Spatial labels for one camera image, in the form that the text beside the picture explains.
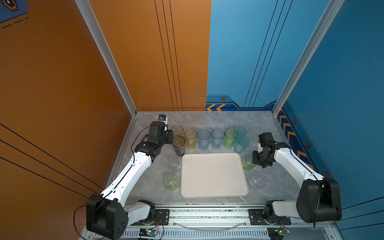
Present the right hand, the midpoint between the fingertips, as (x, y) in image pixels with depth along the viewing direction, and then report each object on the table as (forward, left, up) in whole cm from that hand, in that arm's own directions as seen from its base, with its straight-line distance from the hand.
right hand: (254, 161), depth 86 cm
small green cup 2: (-10, +49, -5) cm, 50 cm away
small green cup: (0, +2, -4) cm, 5 cm away
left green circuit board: (-33, +57, -7) cm, 67 cm away
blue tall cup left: (+15, +29, +4) cm, 33 cm away
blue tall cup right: (+15, +21, +4) cm, 26 cm away
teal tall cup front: (+9, +7, +4) cm, 12 cm away
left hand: (+11, +49, +17) cm, 53 cm away
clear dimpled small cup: (+1, +48, -4) cm, 48 cm away
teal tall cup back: (+19, +4, +5) cm, 20 cm away
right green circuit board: (-33, -5, -8) cm, 35 cm away
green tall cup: (+21, +11, -3) cm, 23 cm away
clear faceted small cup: (-10, -2, -6) cm, 12 cm away
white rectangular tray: (-6, +24, -5) cm, 26 cm away
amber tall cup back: (+18, +46, +8) cm, 50 cm away
